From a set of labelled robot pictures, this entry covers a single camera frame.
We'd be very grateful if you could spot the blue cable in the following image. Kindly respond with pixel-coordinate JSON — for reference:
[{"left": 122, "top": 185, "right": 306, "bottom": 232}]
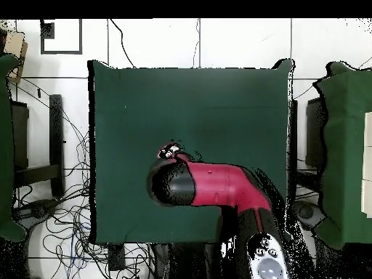
[{"left": 66, "top": 222, "right": 89, "bottom": 279}]

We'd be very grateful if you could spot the tan cardboard piece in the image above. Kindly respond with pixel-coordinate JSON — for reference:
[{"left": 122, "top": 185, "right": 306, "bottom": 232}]
[{"left": 4, "top": 30, "right": 29, "bottom": 84}]

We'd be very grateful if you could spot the dark green table cloth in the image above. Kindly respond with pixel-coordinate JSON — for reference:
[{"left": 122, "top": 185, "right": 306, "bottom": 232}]
[{"left": 86, "top": 58, "right": 296, "bottom": 244}]

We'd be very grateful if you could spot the black equipment tower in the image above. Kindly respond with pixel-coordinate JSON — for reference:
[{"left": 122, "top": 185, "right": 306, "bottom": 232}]
[{"left": 304, "top": 97, "right": 329, "bottom": 169}]

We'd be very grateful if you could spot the black box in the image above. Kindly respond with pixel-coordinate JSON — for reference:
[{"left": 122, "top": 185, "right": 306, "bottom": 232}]
[{"left": 10, "top": 100, "right": 30, "bottom": 171}]

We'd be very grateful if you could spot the black floor cable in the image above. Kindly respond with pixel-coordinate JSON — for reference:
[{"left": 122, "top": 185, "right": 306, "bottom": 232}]
[{"left": 109, "top": 18, "right": 136, "bottom": 69}]

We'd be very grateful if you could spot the black power strip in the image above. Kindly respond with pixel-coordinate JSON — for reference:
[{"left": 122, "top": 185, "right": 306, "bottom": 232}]
[{"left": 108, "top": 243, "right": 126, "bottom": 272}]

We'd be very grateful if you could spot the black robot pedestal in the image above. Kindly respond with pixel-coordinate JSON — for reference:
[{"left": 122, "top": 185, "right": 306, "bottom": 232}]
[{"left": 152, "top": 243, "right": 233, "bottom": 279}]

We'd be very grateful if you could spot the green cloth on side table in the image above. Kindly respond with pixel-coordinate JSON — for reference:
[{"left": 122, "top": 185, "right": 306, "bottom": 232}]
[
  {"left": 312, "top": 60, "right": 372, "bottom": 251},
  {"left": 0, "top": 53, "right": 27, "bottom": 242}
]

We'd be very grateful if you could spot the tangle of black cables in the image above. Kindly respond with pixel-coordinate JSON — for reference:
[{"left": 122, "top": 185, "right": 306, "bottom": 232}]
[{"left": 8, "top": 78, "right": 155, "bottom": 279}]

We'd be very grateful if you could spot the grey pedestal foot with knob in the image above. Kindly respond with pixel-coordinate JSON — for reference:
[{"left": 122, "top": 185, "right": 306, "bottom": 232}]
[{"left": 12, "top": 198, "right": 60, "bottom": 230}]

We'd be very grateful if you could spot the black metal stand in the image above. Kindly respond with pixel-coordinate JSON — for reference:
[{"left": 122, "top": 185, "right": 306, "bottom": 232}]
[
  {"left": 12, "top": 94, "right": 66, "bottom": 198},
  {"left": 288, "top": 100, "right": 320, "bottom": 201}
]

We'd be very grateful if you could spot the thin grey floor cable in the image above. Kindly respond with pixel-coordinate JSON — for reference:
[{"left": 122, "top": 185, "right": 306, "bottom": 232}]
[{"left": 192, "top": 18, "right": 202, "bottom": 68}]

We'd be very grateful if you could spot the white box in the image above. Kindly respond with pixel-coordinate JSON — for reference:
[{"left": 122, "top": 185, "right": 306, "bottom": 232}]
[
  {"left": 360, "top": 179, "right": 372, "bottom": 219},
  {"left": 362, "top": 145, "right": 372, "bottom": 181}
]

